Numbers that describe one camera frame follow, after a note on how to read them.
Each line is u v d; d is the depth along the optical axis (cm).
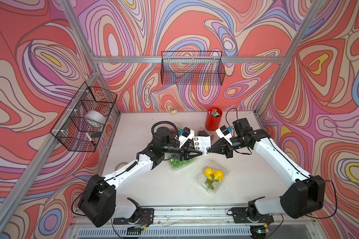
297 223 71
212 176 82
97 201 41
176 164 88
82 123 79
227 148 63
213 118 104
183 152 60
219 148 64
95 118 73
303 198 41
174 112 118
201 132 99
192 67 96
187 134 60
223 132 59
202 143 64
